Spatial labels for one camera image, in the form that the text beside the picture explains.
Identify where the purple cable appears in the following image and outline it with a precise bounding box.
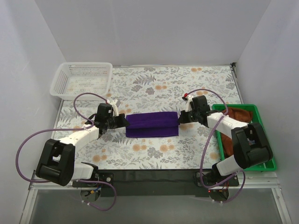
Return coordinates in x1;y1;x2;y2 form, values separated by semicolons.
186;88;246;203
15;92;117;212

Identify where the green plastic bin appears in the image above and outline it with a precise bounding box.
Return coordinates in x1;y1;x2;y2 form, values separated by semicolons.
212;104;277;172

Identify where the brown towel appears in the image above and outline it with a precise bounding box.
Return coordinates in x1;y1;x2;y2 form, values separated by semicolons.
221;107;253;158

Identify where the floral table mat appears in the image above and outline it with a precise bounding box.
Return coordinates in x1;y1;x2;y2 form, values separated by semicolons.
45;65;242;170

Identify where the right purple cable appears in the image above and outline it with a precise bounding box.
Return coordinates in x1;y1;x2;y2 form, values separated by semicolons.
186;88;246;203

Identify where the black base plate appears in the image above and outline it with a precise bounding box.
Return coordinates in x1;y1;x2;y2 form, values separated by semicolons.
72;169;240;198

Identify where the white plastic basket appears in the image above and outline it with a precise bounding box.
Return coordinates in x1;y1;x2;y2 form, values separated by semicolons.
50;62;113;100

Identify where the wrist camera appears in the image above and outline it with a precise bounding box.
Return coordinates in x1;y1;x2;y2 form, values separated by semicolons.
182;93;193;112
106;100;121;117

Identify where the purple towel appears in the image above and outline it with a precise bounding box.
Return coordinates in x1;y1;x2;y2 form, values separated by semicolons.
126;112;179;138

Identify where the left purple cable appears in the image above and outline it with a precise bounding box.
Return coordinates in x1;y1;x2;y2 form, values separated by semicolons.
15;92;117;212

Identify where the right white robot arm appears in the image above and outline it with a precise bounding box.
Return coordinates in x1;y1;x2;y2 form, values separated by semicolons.
178;93;273;188

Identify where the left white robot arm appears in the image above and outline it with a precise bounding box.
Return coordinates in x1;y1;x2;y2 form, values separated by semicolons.
36;101;129;186

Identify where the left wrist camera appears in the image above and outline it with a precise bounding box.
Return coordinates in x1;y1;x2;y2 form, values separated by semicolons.
106;100;121;117

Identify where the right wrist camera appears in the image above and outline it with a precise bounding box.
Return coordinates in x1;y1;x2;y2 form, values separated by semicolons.
182;93;193;112

